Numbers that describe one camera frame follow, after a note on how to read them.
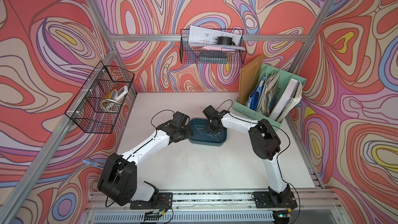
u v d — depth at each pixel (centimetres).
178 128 66
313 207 74
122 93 75
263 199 72
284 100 84
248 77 91
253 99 96
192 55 101
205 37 85
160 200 73
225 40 82
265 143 54
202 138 97
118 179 41
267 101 92
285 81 101
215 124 74
